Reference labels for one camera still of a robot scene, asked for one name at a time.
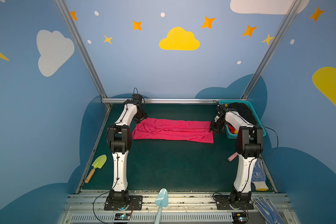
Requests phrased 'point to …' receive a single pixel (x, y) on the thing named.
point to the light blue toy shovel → (162, 200)
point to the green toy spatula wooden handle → (99, 163)
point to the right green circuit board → (239, 217)
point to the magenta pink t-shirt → (150, 129)
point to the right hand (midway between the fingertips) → (213, 129)
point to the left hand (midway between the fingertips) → (145, 118)
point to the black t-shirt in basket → (245, 111)
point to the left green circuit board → (122, 216)
